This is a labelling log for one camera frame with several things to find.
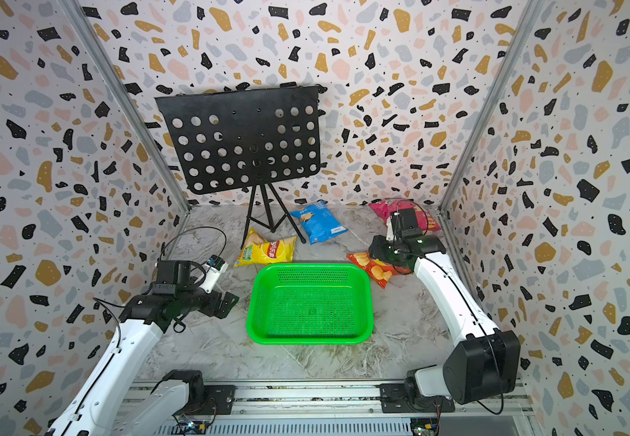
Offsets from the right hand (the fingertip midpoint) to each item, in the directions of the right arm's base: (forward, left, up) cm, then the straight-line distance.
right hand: (376, 249), depth 82 cm
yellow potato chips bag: (+8, +40, -11) cm, 42 cm away
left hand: (-13, +44, -4) cm, 46 cm away
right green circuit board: (-41, -12, -22) cm, 48 cm away
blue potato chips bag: (+25, +19, -15) cm, 34 cm away
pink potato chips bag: (+31, -7, -14) cm, 35 cm away
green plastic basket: (-9, +21, -20) cm, 30 cm away
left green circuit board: (-44, +49, -20) cm, 68 cm away
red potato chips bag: (-1, -2, -11) cm, 11 cm away
